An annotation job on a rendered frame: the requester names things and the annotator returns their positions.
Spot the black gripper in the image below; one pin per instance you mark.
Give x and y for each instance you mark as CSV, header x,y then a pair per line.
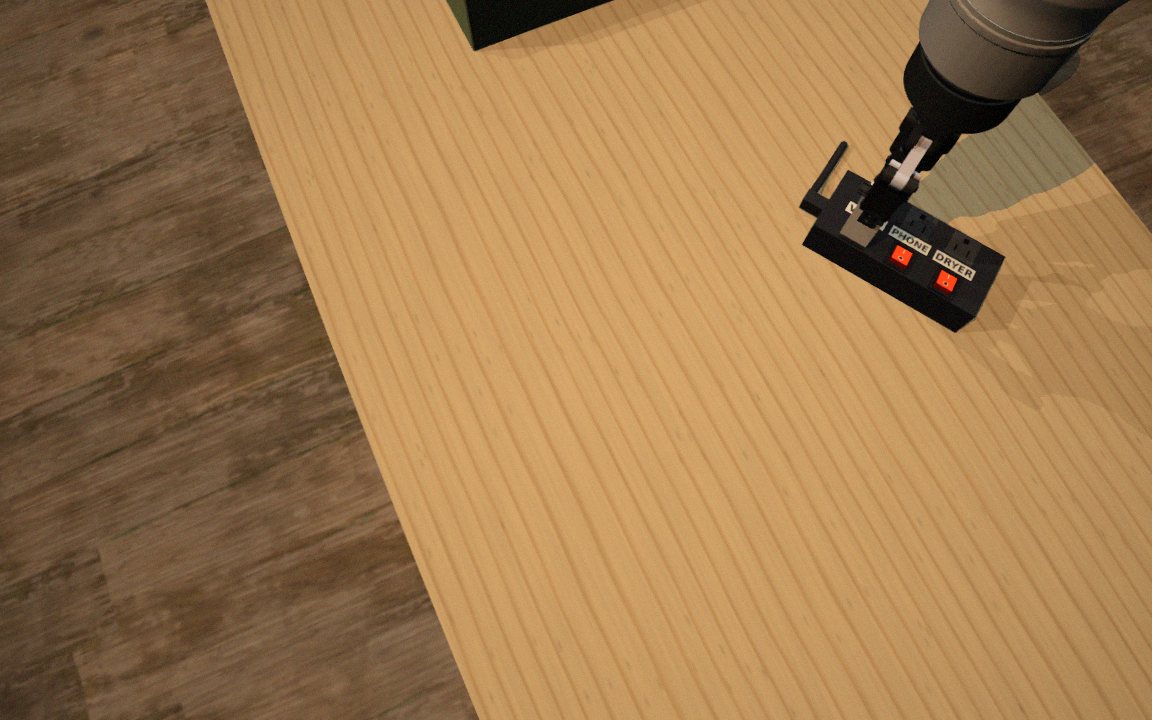
x,y
941,113

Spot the black power strip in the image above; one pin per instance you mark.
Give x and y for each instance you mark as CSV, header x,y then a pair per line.
x,y
914,257

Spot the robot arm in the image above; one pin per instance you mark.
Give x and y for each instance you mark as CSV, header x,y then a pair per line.
x,y
1007,49

